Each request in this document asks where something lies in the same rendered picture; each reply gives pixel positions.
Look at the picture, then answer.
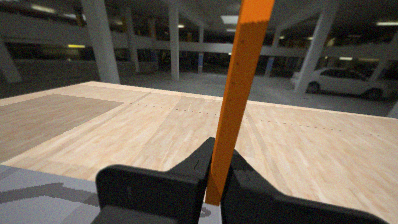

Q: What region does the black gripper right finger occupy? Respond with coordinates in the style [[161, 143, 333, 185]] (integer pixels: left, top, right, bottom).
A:
[[220, 149, 390, 224]]

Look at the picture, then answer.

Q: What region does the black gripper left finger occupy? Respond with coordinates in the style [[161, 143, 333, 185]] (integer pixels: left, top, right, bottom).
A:
[[95, 137, 215, 224]]

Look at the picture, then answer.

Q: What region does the orange handle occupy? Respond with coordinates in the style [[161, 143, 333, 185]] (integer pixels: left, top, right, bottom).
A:
[[205, 0, 275, 206]]

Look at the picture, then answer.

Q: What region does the grey flat plate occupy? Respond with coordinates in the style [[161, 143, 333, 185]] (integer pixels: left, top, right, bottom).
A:
[[0, 165, 222, 224]]

